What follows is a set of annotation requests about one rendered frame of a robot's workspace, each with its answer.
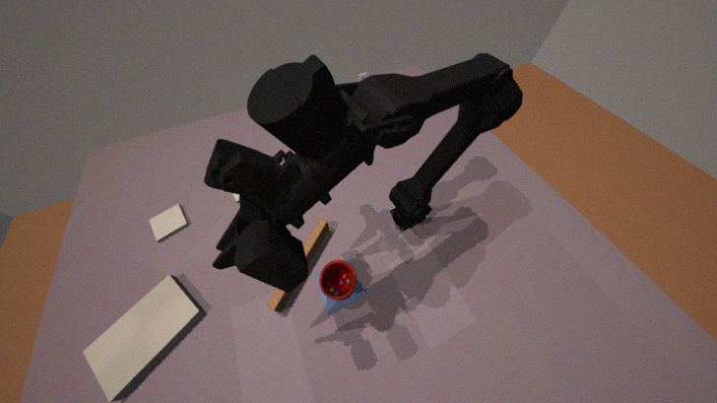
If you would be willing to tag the dark red translucent cup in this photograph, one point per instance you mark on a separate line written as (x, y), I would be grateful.
(330, 277)

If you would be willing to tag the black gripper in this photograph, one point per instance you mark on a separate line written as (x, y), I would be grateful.
(257, 241)

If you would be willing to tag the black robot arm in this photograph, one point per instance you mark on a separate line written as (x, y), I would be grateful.
(335, 127)

